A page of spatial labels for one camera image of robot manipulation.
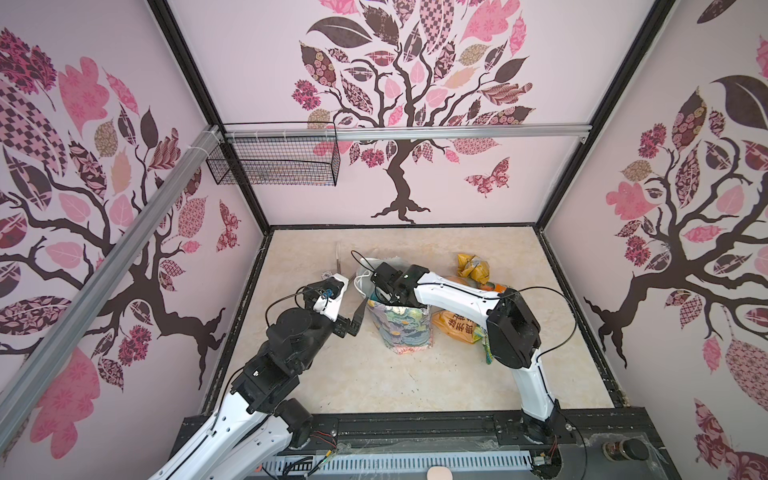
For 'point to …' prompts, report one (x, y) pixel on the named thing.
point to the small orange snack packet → (490, 287)
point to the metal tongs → (337, 259)
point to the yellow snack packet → (474, 267)
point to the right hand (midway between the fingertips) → (400, 307)
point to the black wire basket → (280, 161)
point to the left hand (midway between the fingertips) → (348, 293)
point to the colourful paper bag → (404, 328)
